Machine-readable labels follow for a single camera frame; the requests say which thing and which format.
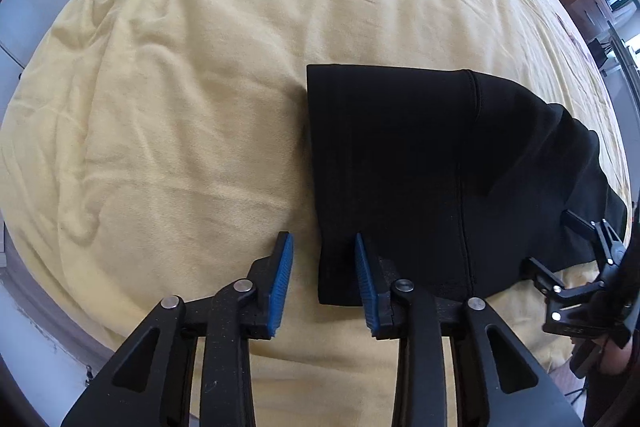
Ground black pants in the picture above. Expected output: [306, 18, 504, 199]
[306, 65, 628, 307]

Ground person's right hand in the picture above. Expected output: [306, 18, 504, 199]
[596, 336, 632, 376]

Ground long grey desk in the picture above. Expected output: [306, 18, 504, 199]
[608, 22, 640, 105]

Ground yellow dinosaur bed cover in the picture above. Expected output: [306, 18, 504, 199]
[1, 0, 631, 426]

